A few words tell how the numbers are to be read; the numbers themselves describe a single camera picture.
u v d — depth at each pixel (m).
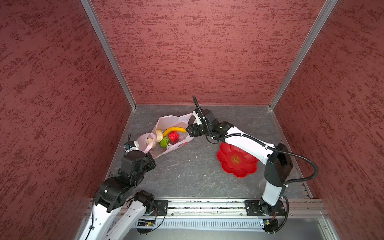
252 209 0.74
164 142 0.92
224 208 0.76
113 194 0.42
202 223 0.71
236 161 0.91
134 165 0.46
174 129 1.00
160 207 0.75
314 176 0.43
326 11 0.72
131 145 0.57
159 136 0.92
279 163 0.46
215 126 0.62
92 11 0.72
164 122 0.83
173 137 0.96
